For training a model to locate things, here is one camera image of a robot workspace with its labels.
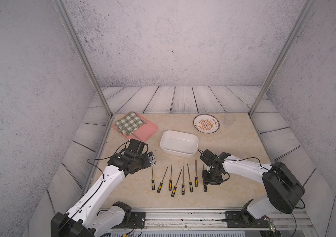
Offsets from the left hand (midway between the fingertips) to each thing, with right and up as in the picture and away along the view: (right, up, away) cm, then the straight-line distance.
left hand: (151, 162), depth 79 cm
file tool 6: (+22, -13, +8) cm, 27 cm away
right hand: (+30, -13, +5) cm, 34 cm away
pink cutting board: (-10, +14, +30) cm, 35 cm away
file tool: (0, -15, +5) cm, 16 cm away
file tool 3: (+10, -13, +8) cm, 18 cm away
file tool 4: (+13, -15, +6) cm, 21 cm away
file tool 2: (+5, -14, +6) cm, 16 cm away
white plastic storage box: (+16, +7, +23) cm, 29 cm away
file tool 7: (+25, -12, +8) cm, 29 cm away
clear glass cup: (+52, +24, +30) cm, 64 cm away
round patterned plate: (+37, +21, +36) cm, 56 cm away
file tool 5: (+17, -14, +6) cm, 23 cm away
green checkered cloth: (-22, +20, +35) cm, 46 cm away
